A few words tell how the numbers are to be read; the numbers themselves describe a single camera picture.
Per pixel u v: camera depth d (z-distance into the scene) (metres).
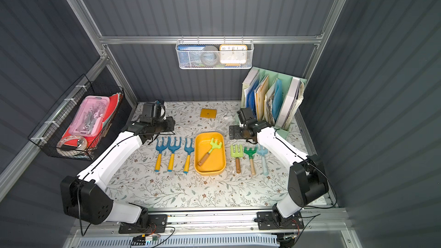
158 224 0.74
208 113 1.12
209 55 0.91
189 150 0.96
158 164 0.91
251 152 0.96
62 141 0.65
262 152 0.96
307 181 0.44
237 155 0.94
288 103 0.89
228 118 1.11
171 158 0.93
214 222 0.76
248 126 0.65
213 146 0.98
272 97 0.93
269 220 0.72
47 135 0.61
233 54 0.89
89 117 0.72
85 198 0.40
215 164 0.92
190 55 0.91
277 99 0.92
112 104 0.77
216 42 0.89
